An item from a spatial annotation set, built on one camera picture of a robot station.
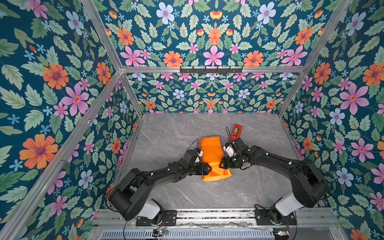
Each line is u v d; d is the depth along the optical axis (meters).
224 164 0.80
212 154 0.90
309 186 0.45
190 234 0.70
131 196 0.43
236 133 1.01
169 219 0.73
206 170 0.77
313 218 0.75
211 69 0.92
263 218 0.74
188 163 0.69
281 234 0.70
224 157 0.80
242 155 0.66
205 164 0.79
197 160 0.73
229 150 0.83
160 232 0.70
